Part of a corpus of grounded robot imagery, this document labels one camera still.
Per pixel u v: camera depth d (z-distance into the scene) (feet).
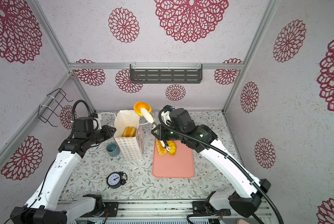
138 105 2.17
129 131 3.02
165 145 1.86
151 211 2.40
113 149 3.10
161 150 3.02
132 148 2.61
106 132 2.16
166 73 3.12
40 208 1.24
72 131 1.82
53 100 2.57
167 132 1.78
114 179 2.67
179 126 1.55
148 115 2.09
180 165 2.95
